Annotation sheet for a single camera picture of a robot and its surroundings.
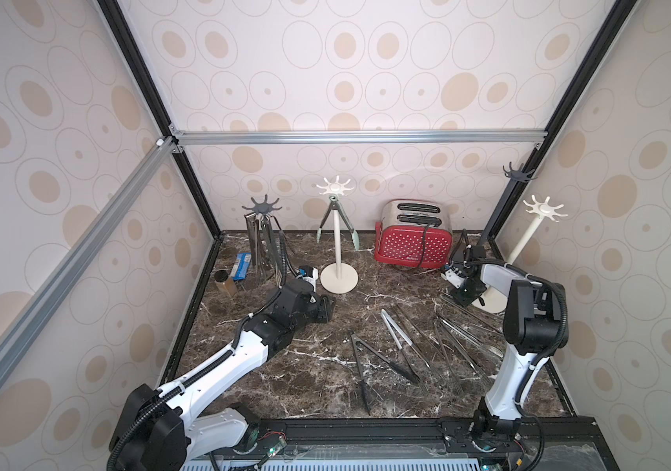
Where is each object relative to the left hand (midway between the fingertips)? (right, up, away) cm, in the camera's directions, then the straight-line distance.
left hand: (338, 298), depth 79 cm
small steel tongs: (+15, -8, +15) cm, 23 cm away
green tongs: (-1, +25, -2) cm, 25 cm away
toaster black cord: (+28, +15, +20) cm, 38 cm away
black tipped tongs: (+5, -14, +10) cm, 18 cm away
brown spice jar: (-37, +4, +15) cm, 40 cm away
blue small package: (-36, +10, +29) cm, 48 cm away
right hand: (+48, -3, +21) cm, 52 cm away
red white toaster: (+25, +19, +18) cm, 37 cm away
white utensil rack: (-1, +4, +27) cm, 27 cm away
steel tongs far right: (+35, -10, +15) cm, 40 cm away
